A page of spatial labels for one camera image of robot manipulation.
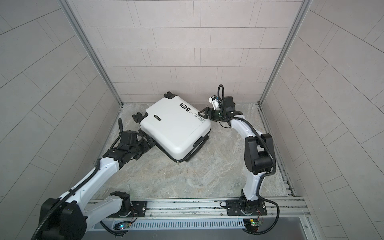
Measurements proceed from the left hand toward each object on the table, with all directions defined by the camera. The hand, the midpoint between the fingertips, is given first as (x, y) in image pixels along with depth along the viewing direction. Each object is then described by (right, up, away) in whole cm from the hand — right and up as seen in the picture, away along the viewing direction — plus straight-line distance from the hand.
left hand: (156, 142), depth 83 cm
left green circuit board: (-8, -33, -19) cm, 39 cm away
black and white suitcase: (+13, +8, -5) cm, 16 cm away
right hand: (+26, +16, +4) cm, 30 cm away
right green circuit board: (+49, -35, -15) cm, 62 cm away
